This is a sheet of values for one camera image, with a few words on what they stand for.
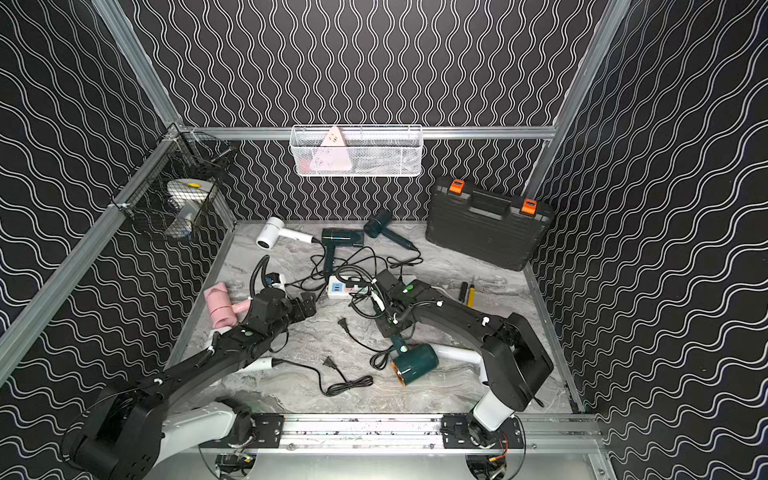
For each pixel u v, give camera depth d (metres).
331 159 0.90
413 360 0.85
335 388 0.82
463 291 1.00
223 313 0.89
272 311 0.66
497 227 0.92
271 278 0.76
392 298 0.65
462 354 0.85
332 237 1.10
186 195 0.81
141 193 0.76
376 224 1.13
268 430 0.74
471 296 1.00
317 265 1.06
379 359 0.86
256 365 0.64
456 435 0.73
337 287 0.98
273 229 1.13
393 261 1.05
